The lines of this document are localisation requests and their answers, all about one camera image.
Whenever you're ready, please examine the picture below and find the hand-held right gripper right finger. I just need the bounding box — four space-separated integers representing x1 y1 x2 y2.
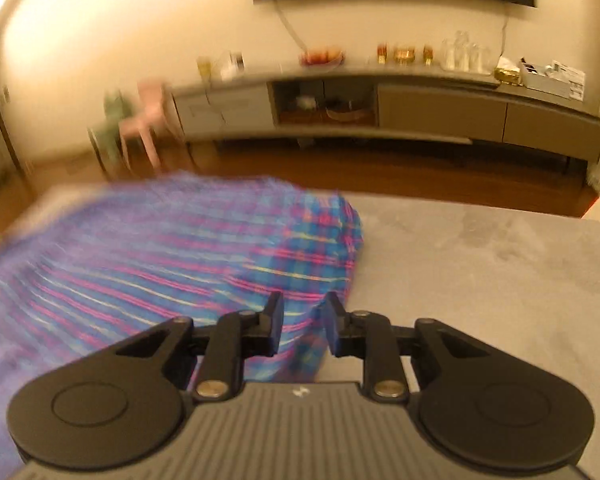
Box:
325 291 492 403

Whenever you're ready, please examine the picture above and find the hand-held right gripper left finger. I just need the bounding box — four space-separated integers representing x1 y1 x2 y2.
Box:
112 291 285 403

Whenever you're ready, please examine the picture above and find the blue plaid shirt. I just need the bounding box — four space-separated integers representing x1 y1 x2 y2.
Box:
0 172 366 480

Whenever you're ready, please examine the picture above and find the long grey TV cabinet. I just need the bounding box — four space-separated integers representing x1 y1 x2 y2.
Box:
172 67 600 176

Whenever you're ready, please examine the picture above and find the pink plastic child chair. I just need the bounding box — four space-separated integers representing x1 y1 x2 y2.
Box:
119 80 174 169

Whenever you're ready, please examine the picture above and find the green plastic child chair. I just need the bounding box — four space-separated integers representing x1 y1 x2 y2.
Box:
87 89 131 179

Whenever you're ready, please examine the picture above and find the plate of fruit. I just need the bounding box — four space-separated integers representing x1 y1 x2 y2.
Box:
300 46 346 67

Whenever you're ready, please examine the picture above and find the group of clear glasses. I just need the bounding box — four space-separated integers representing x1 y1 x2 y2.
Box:
440 30 494 72

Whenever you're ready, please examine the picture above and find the gold foil bag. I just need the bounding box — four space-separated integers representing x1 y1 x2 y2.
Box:
495 57 524 86

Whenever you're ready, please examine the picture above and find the white cardboard box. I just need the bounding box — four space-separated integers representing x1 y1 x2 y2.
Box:
519 59 586 99

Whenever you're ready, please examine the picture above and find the wooden door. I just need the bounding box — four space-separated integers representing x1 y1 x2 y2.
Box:
0 67 29 197

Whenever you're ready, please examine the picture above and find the dark television cable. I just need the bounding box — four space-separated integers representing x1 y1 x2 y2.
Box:
275 0 309 54

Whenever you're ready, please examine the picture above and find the thin wall cable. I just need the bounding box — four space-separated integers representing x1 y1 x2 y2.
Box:
497 7 511 61

